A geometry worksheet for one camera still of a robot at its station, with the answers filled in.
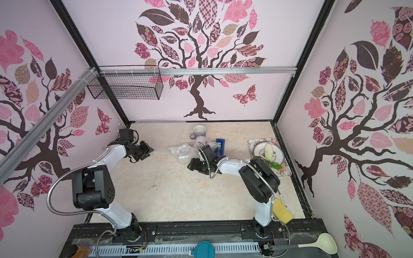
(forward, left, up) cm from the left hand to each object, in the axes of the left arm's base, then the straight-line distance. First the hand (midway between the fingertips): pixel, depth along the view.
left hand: (153, 153), depth 93 cm
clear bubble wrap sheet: (+1, -18, -2) cm, 18 cm away
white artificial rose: (+2, -70, -4) cm, 70 cm away
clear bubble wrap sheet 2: (+9, -28, 0) cm, 29 cm away
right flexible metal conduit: (-42, -69, -7) cm, 81 cm away
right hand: (-7, -23, -4) cm, 24 cm away
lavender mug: (+23, -25, -6) cm, 35 cm away
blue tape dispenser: (+4, -40, -4) cm, 40 cm away
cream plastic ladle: (-44, -85, -7) cm, 96 cm away
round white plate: (+4, -77, -7) cm, 78 cm away
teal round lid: (-47, -31, -1) cm, 56 cm away
